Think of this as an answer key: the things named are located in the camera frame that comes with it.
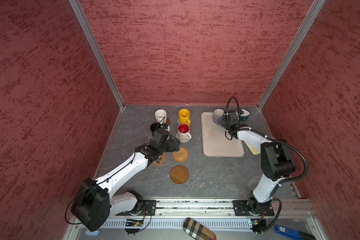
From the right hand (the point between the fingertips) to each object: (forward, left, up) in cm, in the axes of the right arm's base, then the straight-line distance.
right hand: (224, 123), depth 98 cm
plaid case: (-56, +23, -6) cm, 61 cm away
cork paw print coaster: (-20, +42, -10) cm, 48 cm away
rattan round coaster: (-18, +29, -9) cm, 36 cm away
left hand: (-17, +34, +3) cm, 38 cm away
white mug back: (+9, +3, 0) cm, 10 cm away
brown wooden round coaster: (-30, +31, -9) cm, 44 cm away
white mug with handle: (+10, +44, 0) cm, 45 cm away
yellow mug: (+7, +27, 0) cm, 28 cm away
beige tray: (-10, +7, -9) cm, 15 cm away
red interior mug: (0, +28, -5) cm, 28 cm away
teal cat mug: (+13, -21, -6) cm, 25 cm away
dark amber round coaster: (+10, +39, -8) cm, 41 cm away
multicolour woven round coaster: (-7, +28, -9) cm, 30 cm away
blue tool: (-59, -21, -6) cm, 63 cm away
